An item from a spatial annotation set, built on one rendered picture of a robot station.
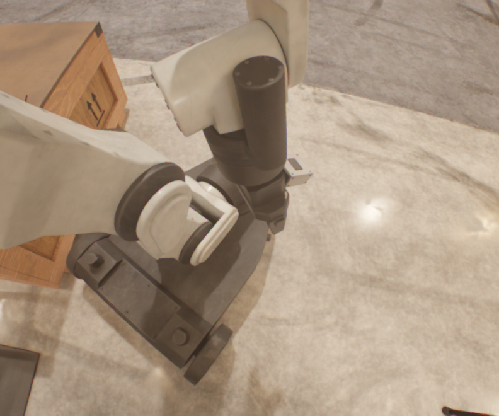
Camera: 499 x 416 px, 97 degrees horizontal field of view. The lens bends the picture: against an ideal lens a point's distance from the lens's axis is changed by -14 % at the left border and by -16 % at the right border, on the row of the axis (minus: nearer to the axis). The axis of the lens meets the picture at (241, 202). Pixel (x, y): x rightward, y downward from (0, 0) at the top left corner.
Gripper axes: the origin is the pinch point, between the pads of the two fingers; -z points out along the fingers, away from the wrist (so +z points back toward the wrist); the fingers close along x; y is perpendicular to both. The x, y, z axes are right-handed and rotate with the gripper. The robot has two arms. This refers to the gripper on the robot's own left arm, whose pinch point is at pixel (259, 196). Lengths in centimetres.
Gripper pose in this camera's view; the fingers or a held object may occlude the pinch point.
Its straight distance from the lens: 41.7
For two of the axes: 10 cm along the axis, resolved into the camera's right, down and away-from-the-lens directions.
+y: 8.8, -4.6, 0.7
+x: 4.4, 7.7, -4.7
